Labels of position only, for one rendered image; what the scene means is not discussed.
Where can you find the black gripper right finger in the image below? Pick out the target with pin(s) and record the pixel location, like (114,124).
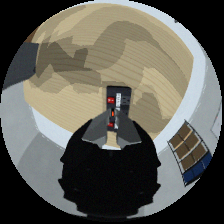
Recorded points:
(131,133)

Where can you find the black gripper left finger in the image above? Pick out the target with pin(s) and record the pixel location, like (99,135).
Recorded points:
(93,131)

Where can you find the black power strip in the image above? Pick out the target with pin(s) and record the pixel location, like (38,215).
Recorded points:
(117,97)

